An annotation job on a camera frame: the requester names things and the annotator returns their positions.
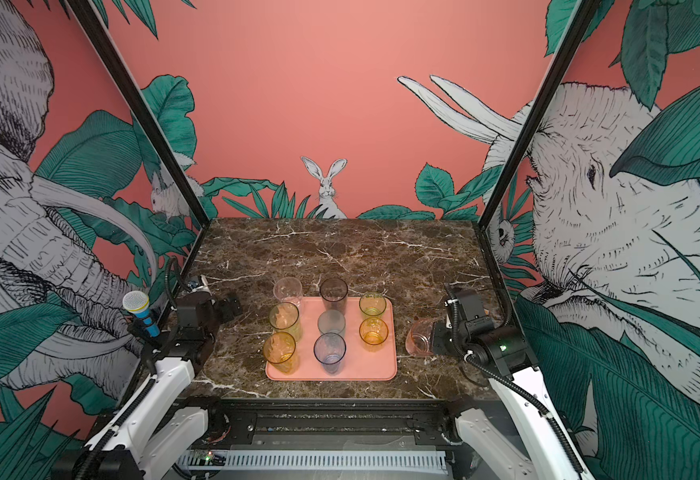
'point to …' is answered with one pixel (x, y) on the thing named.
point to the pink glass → (418, 339)
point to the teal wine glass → (332, 321)
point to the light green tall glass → (285, 317)
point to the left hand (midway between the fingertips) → (219, 292)
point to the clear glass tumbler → (288, 289)
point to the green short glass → (372, 304)
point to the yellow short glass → (373, 332)
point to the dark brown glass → (334, 293)
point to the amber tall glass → (279, 350)
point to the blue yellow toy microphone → (137, 303)
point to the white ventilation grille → (423, 460)
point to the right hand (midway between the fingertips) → (433, 332)
